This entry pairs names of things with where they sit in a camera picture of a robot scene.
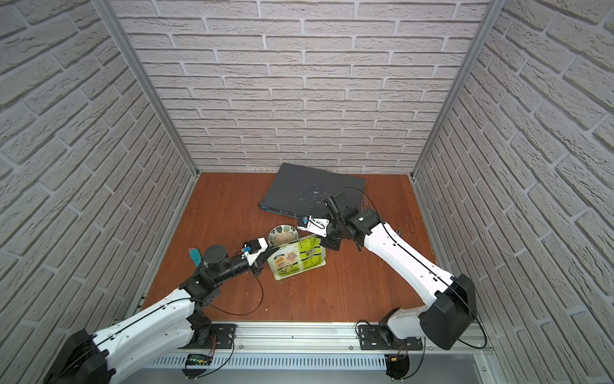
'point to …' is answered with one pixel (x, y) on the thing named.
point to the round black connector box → (396, 366)
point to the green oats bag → (297, 258)
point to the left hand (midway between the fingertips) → (274, 239)
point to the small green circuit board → (198, 359)
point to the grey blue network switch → (298, 190)
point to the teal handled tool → (195, 256)
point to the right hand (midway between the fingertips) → (316, 232)
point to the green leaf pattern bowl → (281, 234)
